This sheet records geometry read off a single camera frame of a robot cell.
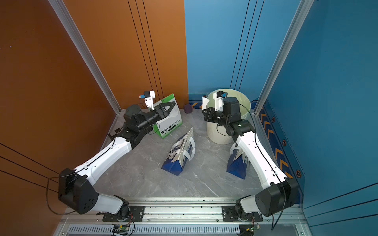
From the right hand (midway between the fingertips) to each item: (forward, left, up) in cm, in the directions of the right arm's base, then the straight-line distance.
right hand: (202, 110), depth 73 cm
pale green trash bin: (-15, -7, -1) cm, 16 cm away
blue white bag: (-15, +10, -13) cm, 22 cm away
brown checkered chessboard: (+17, +66, -35) cm, 77 cm away
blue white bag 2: (-20, -17, -16) cm, 31 cm away
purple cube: (+32, +10, -29) cm, 44 cm away
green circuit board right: (-46, -21, -35) cm, 61 cm away
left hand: (-1, +13, +6) cm, 15 cm away
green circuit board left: (-46, +41, -37) cm, 72 cm away
